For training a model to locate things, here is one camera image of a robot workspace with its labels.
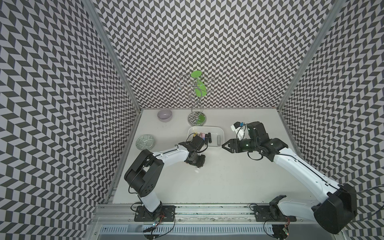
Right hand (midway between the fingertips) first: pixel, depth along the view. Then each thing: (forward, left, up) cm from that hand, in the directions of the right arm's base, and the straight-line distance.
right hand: (226, 148), depth 76 cm
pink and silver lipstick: (-5, +16, -19) cm, 25 cm away
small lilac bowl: (+36, +40, -14) cm, 56 cm away
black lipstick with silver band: (+19, +7, -18) cm, 27 cm away
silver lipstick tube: (+16, +1, -18) cm, 24 cm away
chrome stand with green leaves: (+35, +15, +12) cm, 40 cm away
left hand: (-1, +14, -17) cm, 22 cm away
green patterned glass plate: (+14, +50, -15) cm, 54 cm away
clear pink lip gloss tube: (+20, +14, -17) cm, 30 cm away
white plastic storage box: (+21, +1, -17) cm, 27 cm away
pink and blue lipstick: (+19, +11, -17) cm, 28 cm away
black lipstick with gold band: (+17, +10, -18) cm, 27 cm away
